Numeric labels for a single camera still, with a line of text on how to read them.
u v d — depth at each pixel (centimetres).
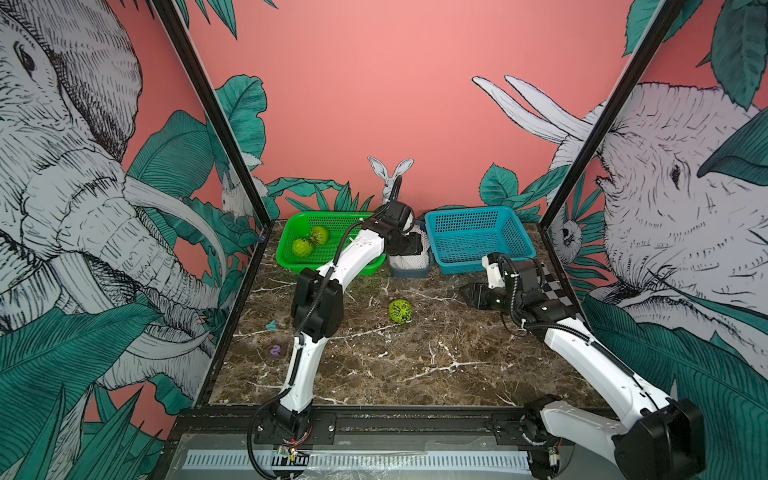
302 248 104
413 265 100
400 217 77
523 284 60
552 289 98
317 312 56
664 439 38
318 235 108
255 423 74
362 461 70
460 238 115
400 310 90
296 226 108
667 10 69
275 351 86
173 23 70
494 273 73
